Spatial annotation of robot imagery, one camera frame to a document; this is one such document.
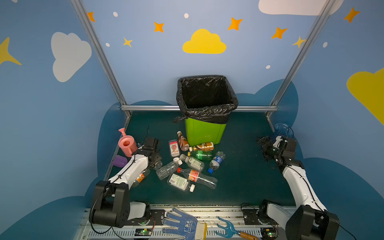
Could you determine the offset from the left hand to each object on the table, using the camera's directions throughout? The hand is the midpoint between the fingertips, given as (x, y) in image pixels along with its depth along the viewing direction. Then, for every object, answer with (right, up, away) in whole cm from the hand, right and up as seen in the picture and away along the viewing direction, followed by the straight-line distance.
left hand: (155, 159), depth 89 cm
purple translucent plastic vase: (+77, +18, 0) cm, 79 cm away
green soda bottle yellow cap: (+28, +1, +7) cm, 29 cm away
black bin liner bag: (+34, +39, +12) cm, 53 cm away
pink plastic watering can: (-17, +9, -1) cm, 19 cm away
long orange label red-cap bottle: (+25, -9, -5) cm, 27 cm away
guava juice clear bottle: (+10, +6, +7) cm, 14 cm away
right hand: (+61, +11, -6) cm, 62 cm away
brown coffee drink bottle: (+16, +9, +10) cm, 21 cm away
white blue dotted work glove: (+21, -30, -18) cm, 41 cm away
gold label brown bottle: (+33, +7, +7) cm, 34 cm away
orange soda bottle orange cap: (-7, -9, -5) cm, 13 cm away
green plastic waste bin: (+27, +16, +2) cm, 31 cm away
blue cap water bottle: (+39, +1, +2) cm, 39 cm away
